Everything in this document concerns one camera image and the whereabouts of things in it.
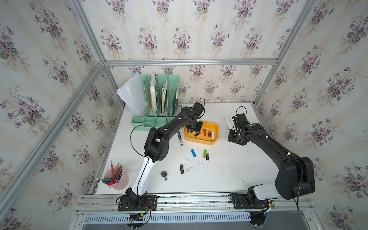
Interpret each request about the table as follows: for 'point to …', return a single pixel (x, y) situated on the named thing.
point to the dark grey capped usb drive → (197, 133)
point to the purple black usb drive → (207, 156)
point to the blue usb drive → (193, 153)
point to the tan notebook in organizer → (164, 97)
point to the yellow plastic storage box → (209, 126)
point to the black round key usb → (164, 174)
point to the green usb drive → (205, 153)
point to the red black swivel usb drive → (209, 134)
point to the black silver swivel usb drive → (181, 168)
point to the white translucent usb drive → (189, 169)
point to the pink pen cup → (119, 180)
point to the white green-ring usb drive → (186, 160)
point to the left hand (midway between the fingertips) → (198, 129)
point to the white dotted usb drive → (212, 135)
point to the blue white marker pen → (180, 138)
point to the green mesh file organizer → (161, 101)
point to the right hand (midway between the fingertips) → (233, 139)
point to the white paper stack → (133, 93)
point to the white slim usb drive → (201, 164)
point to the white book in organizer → (153, 88)
